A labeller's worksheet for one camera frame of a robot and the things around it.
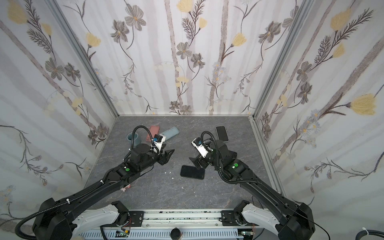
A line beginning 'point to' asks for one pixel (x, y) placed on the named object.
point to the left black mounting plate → (137, 217)
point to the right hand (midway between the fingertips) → (195, 147)
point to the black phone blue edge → (192, 172)
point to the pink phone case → (153, 130)
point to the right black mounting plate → (229, 218)
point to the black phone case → (192, 172)
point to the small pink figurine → (128, 186)
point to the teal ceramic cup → (136, 140)
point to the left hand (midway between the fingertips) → (167, 144)
